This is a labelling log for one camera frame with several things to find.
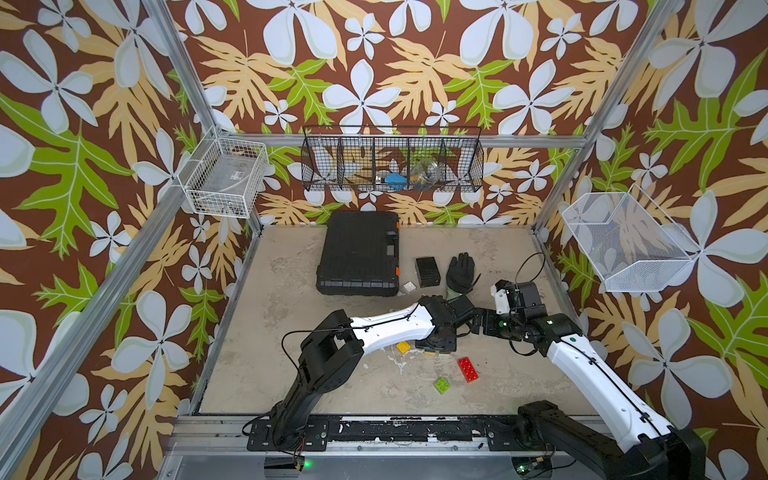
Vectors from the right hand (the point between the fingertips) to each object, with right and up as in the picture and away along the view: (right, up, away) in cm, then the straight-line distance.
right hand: (477, 320), depth 82 cm
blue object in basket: (-22, +42, +12) cm, 49 cm away
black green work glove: (+1, +12, +22) cm, 25 cm away
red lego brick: (-2, -14, +2) cm, 15 cm away
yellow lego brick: (-20, -9, +6) cm, 23 cm away
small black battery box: (-11, +13, +20) cm, 26 cm away
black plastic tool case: (-34, +19, +20) cm, 44 cm away
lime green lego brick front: (-10, -18, -1) cm, 21 cm away
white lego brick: (-17, +8, +19) cm, 27 cm away
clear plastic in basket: (-12, +47, +17) cm, 51 cm away
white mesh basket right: (+40, +22, -3) cm, 46 cm away
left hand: (-8, -7, +3) cm, 11 cm away
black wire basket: (-23, +50, +17) cm, 58 cm away
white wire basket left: (-73, +41, +4) cm, 83 cm away
